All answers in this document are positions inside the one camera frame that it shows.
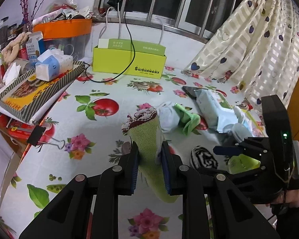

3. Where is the light green cloth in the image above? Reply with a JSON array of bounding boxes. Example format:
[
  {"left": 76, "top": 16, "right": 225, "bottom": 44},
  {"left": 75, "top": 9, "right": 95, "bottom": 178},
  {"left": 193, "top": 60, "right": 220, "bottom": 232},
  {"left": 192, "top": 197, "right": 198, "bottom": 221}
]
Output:
[{"left": 173, "top": 104, "right": 200, "bottom": 135}]

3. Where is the white glove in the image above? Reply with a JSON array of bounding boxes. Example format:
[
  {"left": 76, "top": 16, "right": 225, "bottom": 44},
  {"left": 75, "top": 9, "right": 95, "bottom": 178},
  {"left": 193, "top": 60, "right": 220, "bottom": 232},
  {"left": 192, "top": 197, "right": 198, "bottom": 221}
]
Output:
[{"left": 156, "top": 101, "right": 180, "bottom": 133}]

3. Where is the green rabbit sock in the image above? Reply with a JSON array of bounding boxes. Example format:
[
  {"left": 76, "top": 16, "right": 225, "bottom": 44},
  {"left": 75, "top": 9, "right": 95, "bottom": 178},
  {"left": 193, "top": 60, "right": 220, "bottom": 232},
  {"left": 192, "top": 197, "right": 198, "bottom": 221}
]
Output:
[{"left": 121, "top": 107, "right": 178, "bottom": 203}]

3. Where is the person's right hand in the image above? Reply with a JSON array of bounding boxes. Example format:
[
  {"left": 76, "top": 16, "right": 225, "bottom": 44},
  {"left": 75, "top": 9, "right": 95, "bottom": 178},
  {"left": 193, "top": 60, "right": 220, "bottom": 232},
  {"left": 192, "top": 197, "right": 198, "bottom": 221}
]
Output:
[{"left": 265, "top": 162, "right": 299, "bottom": 208}]

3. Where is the clear round plastic container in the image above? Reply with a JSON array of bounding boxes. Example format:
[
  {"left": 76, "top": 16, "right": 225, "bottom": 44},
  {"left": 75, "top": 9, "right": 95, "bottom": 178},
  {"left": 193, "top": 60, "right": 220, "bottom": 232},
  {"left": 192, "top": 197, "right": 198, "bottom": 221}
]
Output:
[{"left": 231, "top": 123, "right": 253, "bottom": 143}]

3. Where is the wet wipes pack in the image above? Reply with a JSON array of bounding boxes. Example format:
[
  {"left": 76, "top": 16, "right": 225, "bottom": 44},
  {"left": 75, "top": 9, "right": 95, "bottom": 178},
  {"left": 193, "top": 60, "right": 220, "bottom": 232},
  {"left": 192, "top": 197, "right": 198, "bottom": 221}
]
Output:
[{"left": 194, "top": 89, "right": 238, "bottom": 133}]

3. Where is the black binder clip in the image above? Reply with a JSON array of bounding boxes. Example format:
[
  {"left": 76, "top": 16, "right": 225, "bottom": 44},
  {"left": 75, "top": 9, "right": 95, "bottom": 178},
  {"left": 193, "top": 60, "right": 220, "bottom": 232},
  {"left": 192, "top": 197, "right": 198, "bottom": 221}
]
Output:
[{"left": 27, "top": 125, "right": 66, "bottom": 150}]

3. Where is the black smartphone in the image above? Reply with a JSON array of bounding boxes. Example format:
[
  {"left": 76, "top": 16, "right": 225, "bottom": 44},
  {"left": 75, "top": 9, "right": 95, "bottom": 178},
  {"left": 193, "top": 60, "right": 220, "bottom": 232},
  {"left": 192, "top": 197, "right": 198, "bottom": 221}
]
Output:
[{"left": 182, "top": 86, "right": 202, "bottom": 100}]

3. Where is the cream heart pattern curtain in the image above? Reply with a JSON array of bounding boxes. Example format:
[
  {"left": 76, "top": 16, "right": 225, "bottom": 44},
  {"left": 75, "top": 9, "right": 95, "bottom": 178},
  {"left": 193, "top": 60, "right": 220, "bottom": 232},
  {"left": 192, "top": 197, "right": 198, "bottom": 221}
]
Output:
[{"left": 186, "top": 0, "right": 299, "bottom": 110}]

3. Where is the floral fruit tablecloth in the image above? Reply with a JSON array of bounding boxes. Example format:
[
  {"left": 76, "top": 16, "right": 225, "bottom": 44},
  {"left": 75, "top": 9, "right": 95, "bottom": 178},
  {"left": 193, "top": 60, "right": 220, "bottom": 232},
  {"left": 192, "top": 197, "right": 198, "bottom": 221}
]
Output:
[{"left": 0, "top": 67, "right": 252, "bottom": 238}]

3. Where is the striped cardboard tray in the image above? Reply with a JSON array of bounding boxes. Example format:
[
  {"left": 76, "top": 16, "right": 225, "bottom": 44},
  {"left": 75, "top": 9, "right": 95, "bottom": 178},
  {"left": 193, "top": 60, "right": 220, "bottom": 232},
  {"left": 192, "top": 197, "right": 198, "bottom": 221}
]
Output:
[{"left": 0, "top": 61, "right": 84, "bottom": 123}]

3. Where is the blue white tissue pack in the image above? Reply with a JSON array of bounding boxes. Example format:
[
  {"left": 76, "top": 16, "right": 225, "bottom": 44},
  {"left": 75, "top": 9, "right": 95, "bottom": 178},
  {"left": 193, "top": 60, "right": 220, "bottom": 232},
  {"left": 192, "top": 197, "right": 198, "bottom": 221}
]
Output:
[{"left": 35, "top": 48, "right": 73, "bottom": 81}]

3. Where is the lime green cardboard box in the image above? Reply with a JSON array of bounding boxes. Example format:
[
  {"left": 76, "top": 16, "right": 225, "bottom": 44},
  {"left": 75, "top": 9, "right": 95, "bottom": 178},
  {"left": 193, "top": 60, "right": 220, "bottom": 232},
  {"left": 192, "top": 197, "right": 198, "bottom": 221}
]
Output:
[{"left": 92, "top": 38, "right": 166, "bottom": 79}]

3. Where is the orange storage box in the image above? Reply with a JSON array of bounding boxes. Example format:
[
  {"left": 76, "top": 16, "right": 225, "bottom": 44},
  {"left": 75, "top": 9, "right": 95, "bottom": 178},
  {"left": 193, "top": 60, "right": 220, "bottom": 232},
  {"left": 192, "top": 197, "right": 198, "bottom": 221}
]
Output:
[{"left": 33, "top": 19, "right": 92, "bottom": 40}]

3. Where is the dark jar with lid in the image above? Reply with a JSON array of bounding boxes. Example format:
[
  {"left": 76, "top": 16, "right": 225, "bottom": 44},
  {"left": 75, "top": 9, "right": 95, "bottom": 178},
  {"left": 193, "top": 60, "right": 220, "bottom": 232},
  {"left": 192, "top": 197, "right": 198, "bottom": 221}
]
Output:
[{"left": 0, "top": 16, "right": 8, "bottom": 50}]

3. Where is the black cable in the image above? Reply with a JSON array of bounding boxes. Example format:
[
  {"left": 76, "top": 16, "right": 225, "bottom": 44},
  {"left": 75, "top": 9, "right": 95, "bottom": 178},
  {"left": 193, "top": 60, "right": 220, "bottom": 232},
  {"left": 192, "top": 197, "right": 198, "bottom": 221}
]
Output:
[{"left": 83, "top": 0, "right": 137, "bottom": 83}]

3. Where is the white charger cable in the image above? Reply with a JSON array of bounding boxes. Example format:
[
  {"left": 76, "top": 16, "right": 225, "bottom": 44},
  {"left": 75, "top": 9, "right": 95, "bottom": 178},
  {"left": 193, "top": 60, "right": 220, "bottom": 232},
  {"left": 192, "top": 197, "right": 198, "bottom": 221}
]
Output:
[{"left": 98, "top": 0, "right": 165, "bottom": 46}]

